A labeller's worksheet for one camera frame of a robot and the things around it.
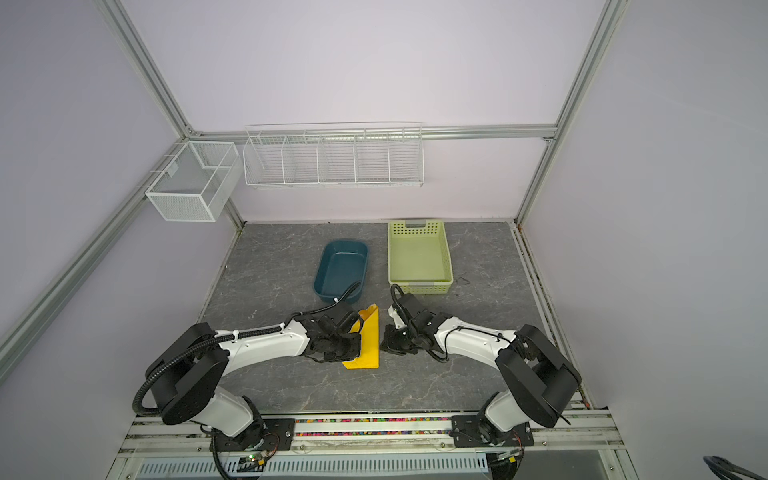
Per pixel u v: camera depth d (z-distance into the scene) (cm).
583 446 73
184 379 44
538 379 43
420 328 68
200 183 104
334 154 97
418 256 109
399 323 79
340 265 111
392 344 75
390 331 77
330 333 67
